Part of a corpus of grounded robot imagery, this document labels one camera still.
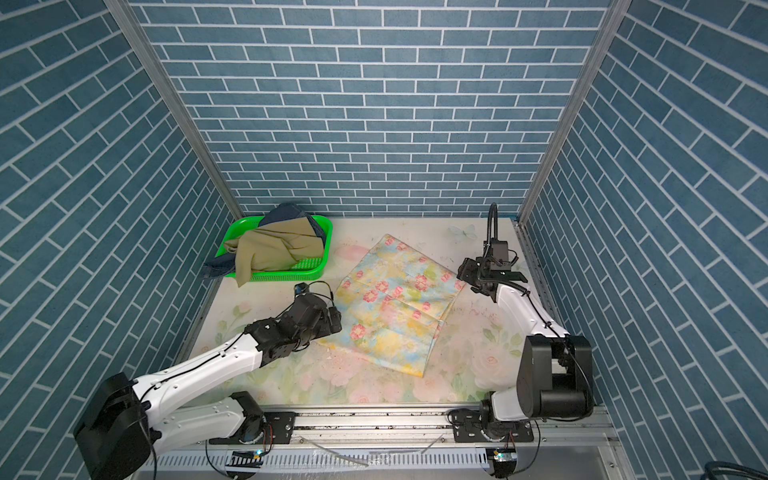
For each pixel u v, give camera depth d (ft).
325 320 2.18
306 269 3.16
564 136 3.10
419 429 2.47
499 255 2.27
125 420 1.28
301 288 2.47
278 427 2.43
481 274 2.23
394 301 3.15
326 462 2.53
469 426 2.42
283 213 3.47
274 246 3.05
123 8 2.27
